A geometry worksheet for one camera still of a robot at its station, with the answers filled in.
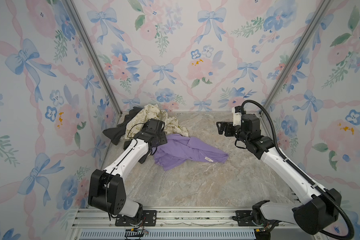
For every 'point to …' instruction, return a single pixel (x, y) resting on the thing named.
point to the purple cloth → (176, 149)
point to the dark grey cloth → (114, 134)
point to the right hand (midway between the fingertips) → (224, 121)
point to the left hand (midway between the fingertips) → (161, 137)
